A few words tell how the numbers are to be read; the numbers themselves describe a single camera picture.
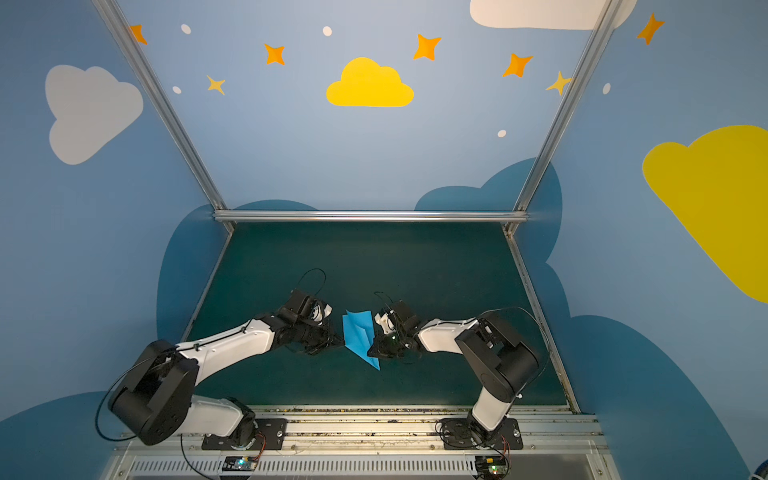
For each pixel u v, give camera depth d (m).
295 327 0.70
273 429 0.75
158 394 0.43
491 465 0.72
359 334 0.89
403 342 0.72
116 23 0.70
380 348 0.79
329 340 0.75
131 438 0.44
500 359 0.47
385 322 0.86
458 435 0.73
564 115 0.87
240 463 0.72
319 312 0.78
